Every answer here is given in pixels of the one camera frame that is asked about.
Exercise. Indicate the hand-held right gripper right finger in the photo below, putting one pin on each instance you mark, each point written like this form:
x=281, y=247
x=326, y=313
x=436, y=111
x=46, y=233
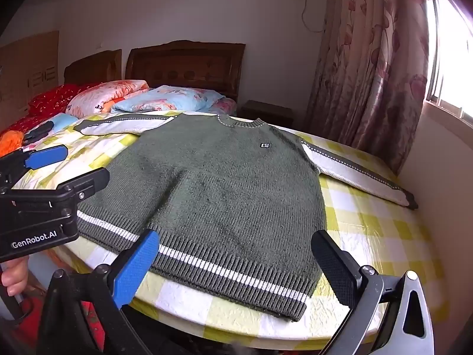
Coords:
x=334, y=268

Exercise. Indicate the black cloth item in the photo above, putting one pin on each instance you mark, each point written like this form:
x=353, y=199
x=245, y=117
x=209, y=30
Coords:
x=38, y=132

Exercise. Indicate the pink floral quilt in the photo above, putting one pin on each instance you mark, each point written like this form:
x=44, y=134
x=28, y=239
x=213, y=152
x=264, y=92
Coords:
x=99, y=96

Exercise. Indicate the red patterned blanket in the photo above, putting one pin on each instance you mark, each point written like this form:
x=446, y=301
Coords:
x=48, y=98

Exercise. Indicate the cardboard panel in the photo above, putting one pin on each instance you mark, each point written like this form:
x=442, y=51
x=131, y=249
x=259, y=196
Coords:
x=26, y=70

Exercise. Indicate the yellow checked tablecloth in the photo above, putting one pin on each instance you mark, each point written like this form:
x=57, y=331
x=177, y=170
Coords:
x=373, y=236

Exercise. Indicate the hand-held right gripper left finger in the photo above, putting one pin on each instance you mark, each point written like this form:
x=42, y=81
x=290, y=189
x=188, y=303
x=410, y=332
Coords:
x=137, y=268

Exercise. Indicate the light blue cloth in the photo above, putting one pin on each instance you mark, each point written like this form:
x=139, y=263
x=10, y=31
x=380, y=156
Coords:
x=64, y=122

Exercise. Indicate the large wooden headboard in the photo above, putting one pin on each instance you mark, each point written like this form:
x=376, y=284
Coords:
x=184, y=64

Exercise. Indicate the window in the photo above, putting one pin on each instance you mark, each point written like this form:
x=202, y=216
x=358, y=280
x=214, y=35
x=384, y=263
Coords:
x=449, y=55

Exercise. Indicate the small wooden headboard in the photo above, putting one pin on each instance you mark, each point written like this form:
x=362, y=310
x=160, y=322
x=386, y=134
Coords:
x=92, y=68

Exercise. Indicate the pink floral curtain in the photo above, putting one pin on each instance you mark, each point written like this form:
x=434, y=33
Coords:
x=369, y=63

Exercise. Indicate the orange cloth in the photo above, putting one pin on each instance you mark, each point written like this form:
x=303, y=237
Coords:
x=11, y=142

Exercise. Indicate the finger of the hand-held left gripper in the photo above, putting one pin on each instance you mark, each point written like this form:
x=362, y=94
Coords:
x=46, y=157
x=87, y=182

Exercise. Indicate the person's left hand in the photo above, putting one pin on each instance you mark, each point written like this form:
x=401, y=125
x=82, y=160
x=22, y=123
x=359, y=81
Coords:
x=14, y=274

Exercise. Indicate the blue floral quilt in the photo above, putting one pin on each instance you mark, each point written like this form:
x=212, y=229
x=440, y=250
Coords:
x=166, y=98

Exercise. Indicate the green knit sweater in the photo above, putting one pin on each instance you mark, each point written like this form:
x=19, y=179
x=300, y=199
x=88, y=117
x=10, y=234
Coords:
x=221, y=199

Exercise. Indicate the dark wooden nightstand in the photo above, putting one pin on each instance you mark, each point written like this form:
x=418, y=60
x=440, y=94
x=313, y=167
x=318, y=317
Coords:
x=268, y=112

